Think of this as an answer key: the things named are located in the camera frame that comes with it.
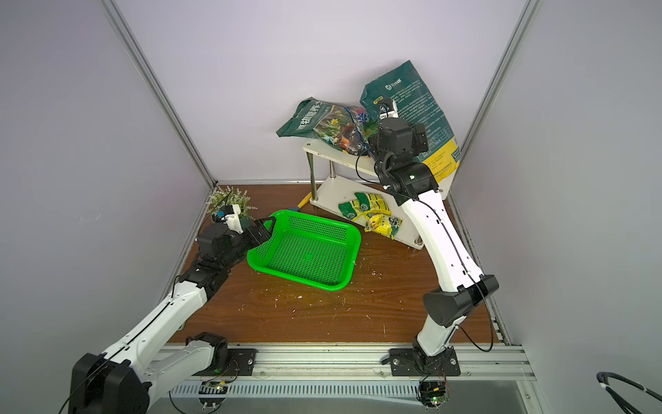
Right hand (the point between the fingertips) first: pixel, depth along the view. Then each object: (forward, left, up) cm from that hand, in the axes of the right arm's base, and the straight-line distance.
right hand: (410, 124), depth 64 cm
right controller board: (-52, -8, -50) cm, 73 cm away
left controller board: (-54, +55, -53) cm, 93 cm away
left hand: (-12, +40, -26) cm, 49 cm away
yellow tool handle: (+16, +36, -48) cm, 61 cm away
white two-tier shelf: (+18, +25, -43) cm, 53 cm away
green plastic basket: (-9, +28, -49) cm, 58 cm away
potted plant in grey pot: (+2, +60, -30) cm, 68 cm away
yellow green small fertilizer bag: (+5, +10, -39) cm, 40 cm away
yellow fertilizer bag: (-3, +3, -39) cm, 40 cm away
